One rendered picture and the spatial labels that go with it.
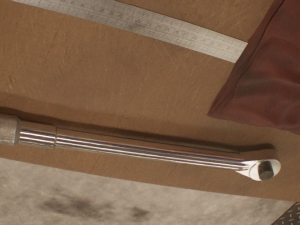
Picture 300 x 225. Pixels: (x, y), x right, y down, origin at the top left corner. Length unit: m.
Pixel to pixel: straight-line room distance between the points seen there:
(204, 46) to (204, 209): 1.14
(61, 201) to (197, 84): 1.01
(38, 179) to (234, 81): 0.96
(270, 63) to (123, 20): 0.16
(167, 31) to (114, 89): 0.09
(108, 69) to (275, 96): 0.18
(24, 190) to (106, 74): 0.98
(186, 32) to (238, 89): 0.10
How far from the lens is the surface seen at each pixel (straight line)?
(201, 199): 1.70
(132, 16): 0.60
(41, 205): 1.66
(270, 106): 0.71
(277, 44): 0.64
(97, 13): 0.60
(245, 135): 0.76
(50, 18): 0.60
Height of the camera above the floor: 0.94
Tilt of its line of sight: 42 degrees down
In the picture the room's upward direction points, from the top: 171 degrees clockwise
